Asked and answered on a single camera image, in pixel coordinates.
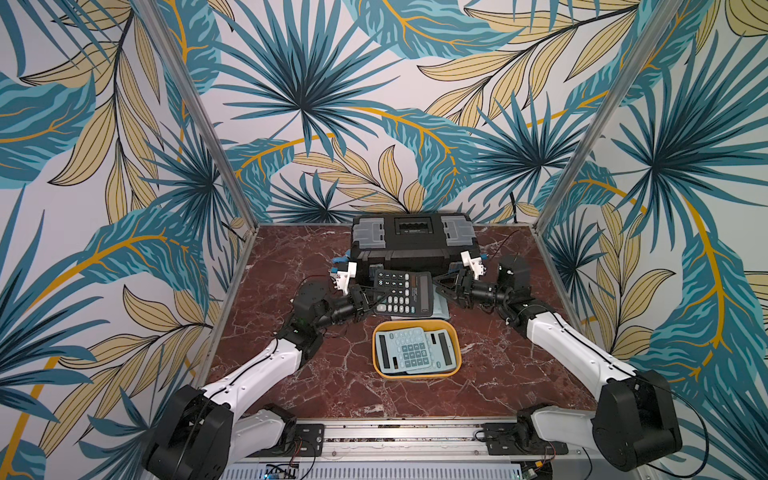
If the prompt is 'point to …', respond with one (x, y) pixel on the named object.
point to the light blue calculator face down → (440, 305)
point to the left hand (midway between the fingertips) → (390, 298)
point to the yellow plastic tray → (427, 325)
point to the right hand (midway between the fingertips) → (434, 285)
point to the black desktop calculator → (403, 293)
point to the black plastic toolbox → (412, 242)
